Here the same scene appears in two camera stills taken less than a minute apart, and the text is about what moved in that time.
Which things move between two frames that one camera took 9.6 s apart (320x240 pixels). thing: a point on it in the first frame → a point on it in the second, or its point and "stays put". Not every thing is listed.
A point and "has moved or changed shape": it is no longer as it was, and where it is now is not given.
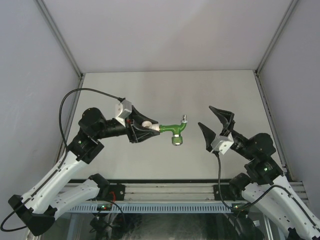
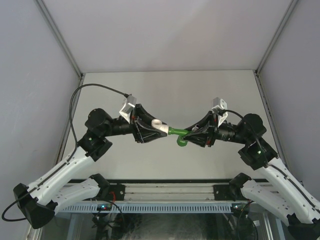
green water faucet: [177, 139] has moved or changed shape
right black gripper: [225, 117] → [206, 139]
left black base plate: [116, 192] stays put
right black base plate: [226, 193] stays put
